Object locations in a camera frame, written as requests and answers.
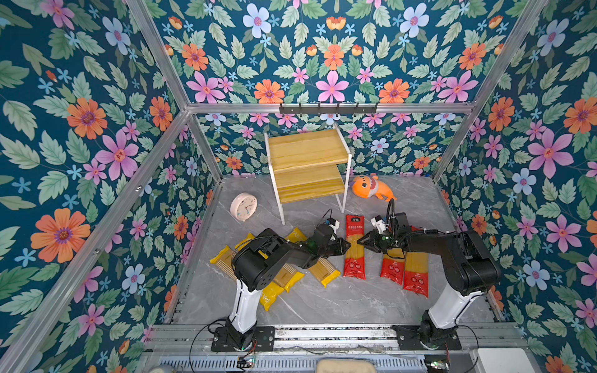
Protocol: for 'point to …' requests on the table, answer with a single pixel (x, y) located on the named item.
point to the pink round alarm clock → (243, 207)
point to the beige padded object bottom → (345, 366)
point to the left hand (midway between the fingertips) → (355, 242)
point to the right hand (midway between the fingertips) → (359, 241)
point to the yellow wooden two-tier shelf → (308, 165)
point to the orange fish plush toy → (367, 186)
